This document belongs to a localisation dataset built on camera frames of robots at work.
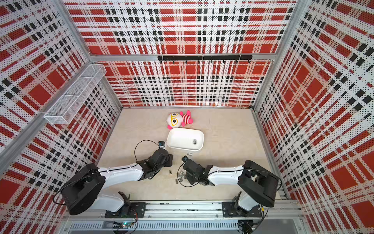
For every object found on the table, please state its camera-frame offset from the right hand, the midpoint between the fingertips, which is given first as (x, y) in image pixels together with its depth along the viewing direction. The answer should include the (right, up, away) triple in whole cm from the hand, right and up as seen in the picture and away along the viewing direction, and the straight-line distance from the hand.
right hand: (193, 172), depth 87 cm
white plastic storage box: (-4, +18, +12) cm, 22 cm away
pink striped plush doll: (-13, +32, +17) cm, 38 cm away
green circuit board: (-34, -19, -18) cm, 43 cm away
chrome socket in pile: (-9, -4, -5) cm, 11 cm away
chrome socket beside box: (-2, +10, +6) cm, 12 cm away
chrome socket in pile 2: (-7, -1, -1) cm, 7 cm away
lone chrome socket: (-14, 0, -1) cm, 14 cm away
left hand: (-14, +9, +4) cm, 17 cm away
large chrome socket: (+1, +17, +12) cm, 20 cm away
